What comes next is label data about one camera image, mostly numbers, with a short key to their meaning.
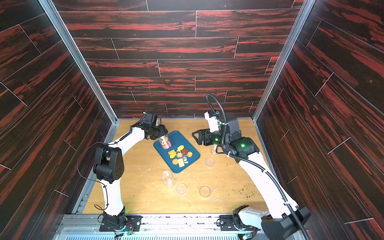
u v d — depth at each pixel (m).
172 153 0.99
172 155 0.97
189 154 0.99
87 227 0.73
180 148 1.02
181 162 0.95
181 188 0.86
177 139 1.11
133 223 0.73
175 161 0.96
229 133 0.49
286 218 0.37
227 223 0.73
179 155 0.98
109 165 0.53
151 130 0.77
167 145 0.93
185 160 0.96
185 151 0.99
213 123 0.60
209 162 0.96
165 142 0.93
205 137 0.58
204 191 0.84
